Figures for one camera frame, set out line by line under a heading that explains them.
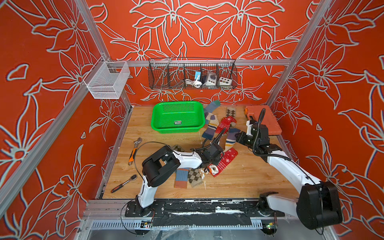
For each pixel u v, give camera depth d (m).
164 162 0.54
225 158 0.90
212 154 0.70
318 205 0.40
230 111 1.15
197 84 0.85
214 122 1.07
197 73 0.84
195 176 0.83
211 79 0.90
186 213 0.73
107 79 0.94
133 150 0.94
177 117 1.13
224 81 0.94
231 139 0.85
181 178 0.83
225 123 1.06
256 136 0.64
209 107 1.19
